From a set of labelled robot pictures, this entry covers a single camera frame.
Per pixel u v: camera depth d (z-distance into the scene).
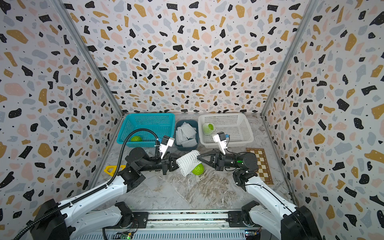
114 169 0.90
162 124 1.13
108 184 0.50
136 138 0.98
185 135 1.03
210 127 1.04
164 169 0.57
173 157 0.59
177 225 0.73
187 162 0.57
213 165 0.59
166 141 0.58
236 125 1.13
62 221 0.39
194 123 1.09
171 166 0.60
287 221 0.42
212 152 0.60
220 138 0.59
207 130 1.03
